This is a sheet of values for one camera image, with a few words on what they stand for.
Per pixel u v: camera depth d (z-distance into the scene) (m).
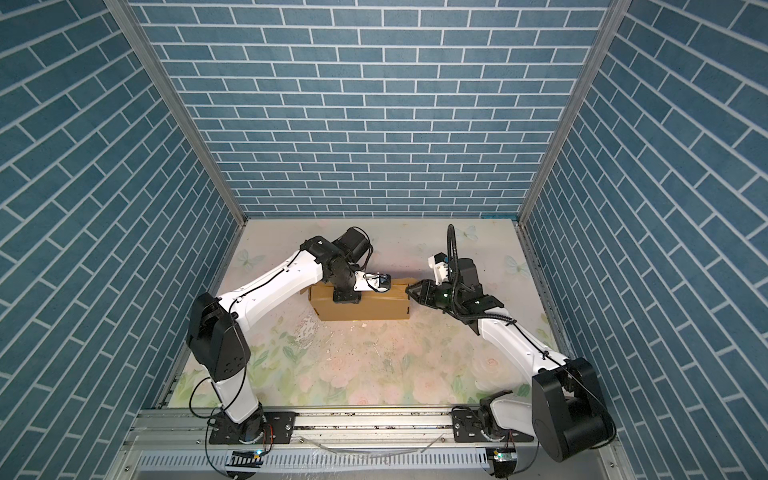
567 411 0.42
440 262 0.77
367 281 0.73
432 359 0.85
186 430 0.76
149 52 0.77
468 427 0.73
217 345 0.45
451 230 0.66
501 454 0.74
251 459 0.72
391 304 0.84
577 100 0.86
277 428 0.74
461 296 0.66
